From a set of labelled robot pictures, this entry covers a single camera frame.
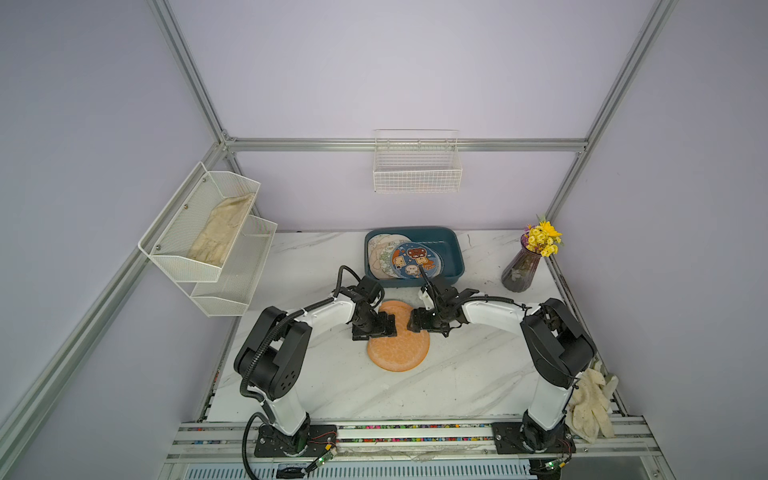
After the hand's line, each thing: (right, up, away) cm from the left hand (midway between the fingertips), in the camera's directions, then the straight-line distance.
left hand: (383, 339), depth 90 cm
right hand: (+8, +2, +2) cm, 9 cm away
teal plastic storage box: (+24, +32, +24) cm, 47 cm away
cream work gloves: (+54, -15, -13) cm, 58 cm away
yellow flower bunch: (+46, +31, -4) cm, 56 cm away
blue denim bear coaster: (+8, +25, +18) cm, 32 cm away
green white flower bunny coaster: (-2, +27, +21) cm, 35 cm away
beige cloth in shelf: (-44, +32, -10) cm, 56 cm away
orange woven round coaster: (+7, -3, -2) cm, 8 cm away
